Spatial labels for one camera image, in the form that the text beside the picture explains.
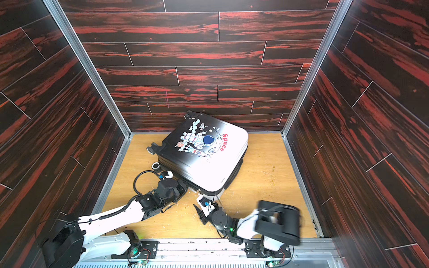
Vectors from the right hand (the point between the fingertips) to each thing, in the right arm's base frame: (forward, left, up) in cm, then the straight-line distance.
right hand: (202, 199), depth 81 cm
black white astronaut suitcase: (+17, -2, +15) cm, 23 cm away
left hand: (+6, +4, +4) cm, 8 cm away
